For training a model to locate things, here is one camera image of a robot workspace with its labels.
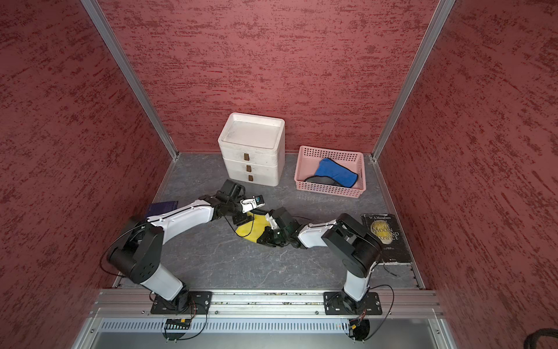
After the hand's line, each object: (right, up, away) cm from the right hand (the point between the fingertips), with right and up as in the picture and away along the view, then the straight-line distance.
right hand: (258, 245), depth 87 cm
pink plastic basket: (+23, +32, +24) cm, 46 cm away
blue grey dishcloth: (+36, +31, +27) cm, 55 cm away
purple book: (-47, +13, +11) cm, 50 cm away
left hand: (-5, +13, +5) cm, 14 cm away
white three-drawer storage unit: (-2, +40, +4) cm, 40 cm away
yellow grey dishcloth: (0, +10, -13) cm, 16 cm away
